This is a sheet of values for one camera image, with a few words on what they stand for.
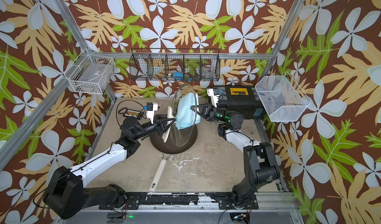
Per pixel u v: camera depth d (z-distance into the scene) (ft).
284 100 2.69
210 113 2.02
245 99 3.12
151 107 2.05
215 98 2.08
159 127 2.07
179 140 2.57
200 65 3.28
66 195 1.33
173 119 2.22
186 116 2.13
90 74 2.79
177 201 2.46
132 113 3.56
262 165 1.49
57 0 2.30
